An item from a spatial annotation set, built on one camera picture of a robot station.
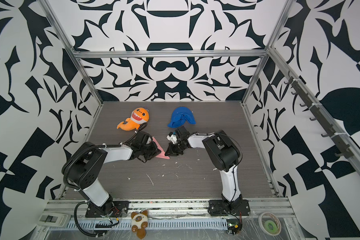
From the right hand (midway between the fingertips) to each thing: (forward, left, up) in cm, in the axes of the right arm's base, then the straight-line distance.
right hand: (167, 153), depth 92 cm
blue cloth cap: (+26, -8, +5) cm, 28 cm away
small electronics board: (-36, -33, -3) cm, 49 cm away
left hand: (+3, +2, +2) cm, 4 cm away
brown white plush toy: (-35, +10, +3) cm, 36 cm away
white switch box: (-33, +50, +3) cm, 60 cm away
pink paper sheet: (-1, +3, 0) cm, 3 cm away
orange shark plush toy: (+23, +19, +8) cm, 31 cm away
